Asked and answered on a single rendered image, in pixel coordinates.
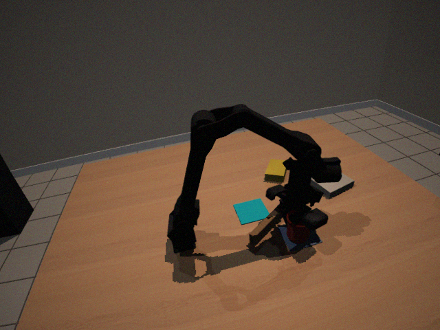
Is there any yellow rectangular block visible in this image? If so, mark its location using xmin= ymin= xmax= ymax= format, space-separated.
xmin=265 ymin=159 xmax=287 ymax=183

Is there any dark brown long bar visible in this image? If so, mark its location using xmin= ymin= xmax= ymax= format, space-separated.
xmin=249 ymin=207 xmax=283 ymax=246

